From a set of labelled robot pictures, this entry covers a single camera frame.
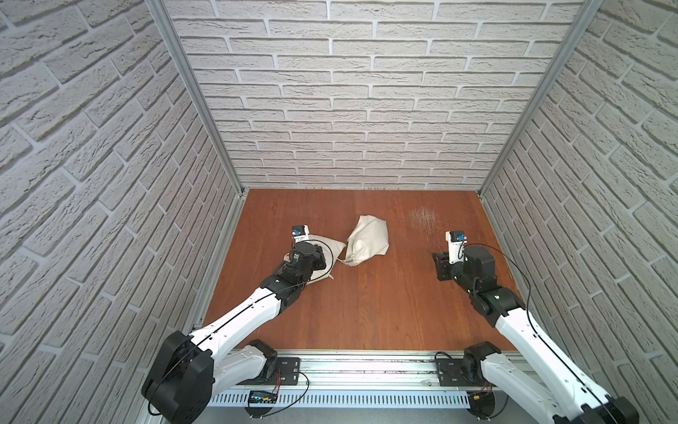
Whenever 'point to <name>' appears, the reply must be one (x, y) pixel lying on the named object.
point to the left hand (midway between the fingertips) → (317, 239)
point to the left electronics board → (262, 397)
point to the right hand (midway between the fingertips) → (433, 252)
